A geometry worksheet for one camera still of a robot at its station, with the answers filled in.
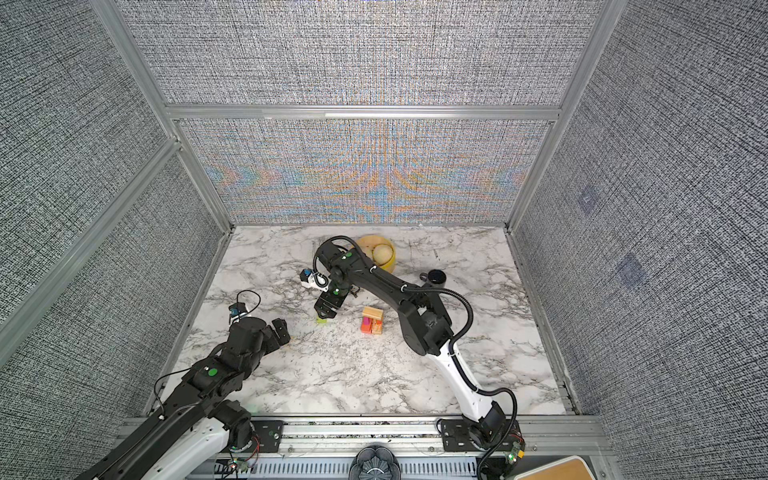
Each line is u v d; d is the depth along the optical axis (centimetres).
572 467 65
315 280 83
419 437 75
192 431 56
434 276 97
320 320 89
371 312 88
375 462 69
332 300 82
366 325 91
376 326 90
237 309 68
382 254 103
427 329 59
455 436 73
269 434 74
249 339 60
